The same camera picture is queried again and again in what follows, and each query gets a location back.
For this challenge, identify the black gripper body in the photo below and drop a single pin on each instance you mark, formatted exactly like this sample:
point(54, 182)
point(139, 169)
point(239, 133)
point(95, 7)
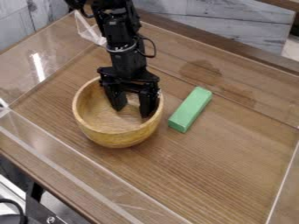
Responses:
point(142, 80)

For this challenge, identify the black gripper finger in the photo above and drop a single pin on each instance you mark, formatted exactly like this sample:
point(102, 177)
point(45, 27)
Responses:
point(149, 99)
point(117, 96)

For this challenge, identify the brown wooden bowl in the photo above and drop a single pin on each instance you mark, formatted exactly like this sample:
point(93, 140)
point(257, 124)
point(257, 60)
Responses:
point(114, 129)

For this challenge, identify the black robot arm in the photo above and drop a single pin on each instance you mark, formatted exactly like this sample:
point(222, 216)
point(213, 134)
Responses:
point(119, 24)

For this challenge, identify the green rectangular block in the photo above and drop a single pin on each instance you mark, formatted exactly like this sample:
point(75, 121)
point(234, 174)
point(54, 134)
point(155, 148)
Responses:
point(191, 107)

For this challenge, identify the clear acrylic tray wall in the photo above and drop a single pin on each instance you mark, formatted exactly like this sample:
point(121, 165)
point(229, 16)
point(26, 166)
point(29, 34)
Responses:
point(214, 175)

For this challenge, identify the clear acrylic corner bracket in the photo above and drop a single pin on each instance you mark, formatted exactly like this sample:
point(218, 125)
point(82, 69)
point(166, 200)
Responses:
point(90, 32)

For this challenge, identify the black table frame bracket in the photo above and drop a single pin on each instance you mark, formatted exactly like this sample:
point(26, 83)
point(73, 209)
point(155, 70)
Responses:
point(37, 212)

